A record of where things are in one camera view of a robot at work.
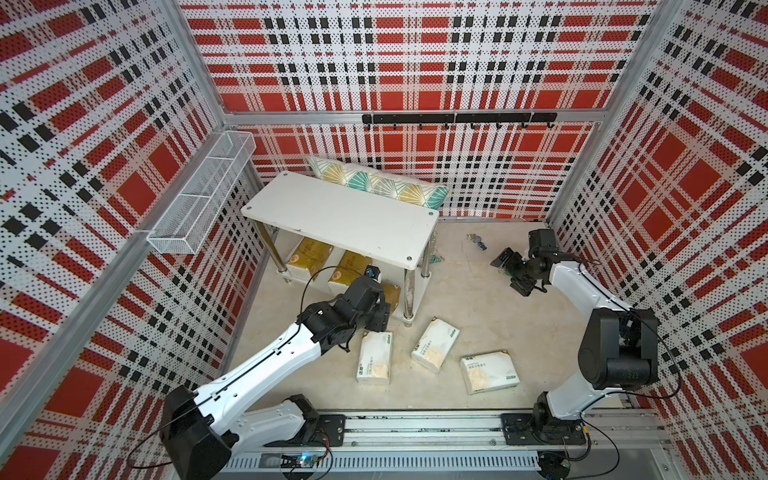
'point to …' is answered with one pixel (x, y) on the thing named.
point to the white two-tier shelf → (325, 235)
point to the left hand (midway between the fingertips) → (379, 307)
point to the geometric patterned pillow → (358, 177)
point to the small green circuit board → (298, 461)
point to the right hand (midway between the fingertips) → (503, 269)
